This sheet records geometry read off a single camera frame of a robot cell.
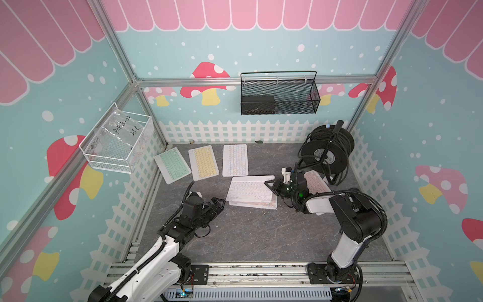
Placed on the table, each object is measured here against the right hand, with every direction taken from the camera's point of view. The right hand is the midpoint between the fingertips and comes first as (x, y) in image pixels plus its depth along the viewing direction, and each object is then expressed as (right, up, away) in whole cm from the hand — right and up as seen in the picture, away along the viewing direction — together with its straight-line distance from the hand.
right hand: (264, 182), depth 92 cm
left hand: (-20, -11, -9) cm, 25 cm away
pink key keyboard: (+4, -12, +3) cm, 12 cm away
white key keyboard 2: (-7, -4, +2) cm, 8 cm away
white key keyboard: (-16, +11, +19) cm, 27 cm away
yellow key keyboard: (-35, +10, +18) cm, 40 cm away
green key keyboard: (-52, +8, +17) cm, 56 cm away
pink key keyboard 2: (+16, -5, -28) cm, 32 cm away
